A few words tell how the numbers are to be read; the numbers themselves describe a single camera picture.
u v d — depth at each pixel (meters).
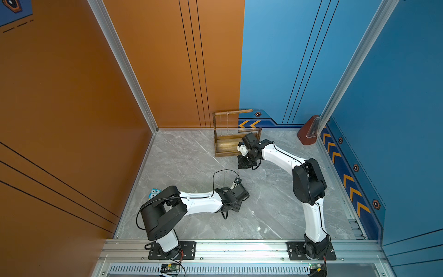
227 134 1.16
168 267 0.72
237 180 0.79
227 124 1.02
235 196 0.67
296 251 0.72
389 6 0.68
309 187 0.54
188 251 0.74
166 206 0.50
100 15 0.70
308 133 1.06
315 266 0.72
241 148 0.89
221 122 1.01
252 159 0.81
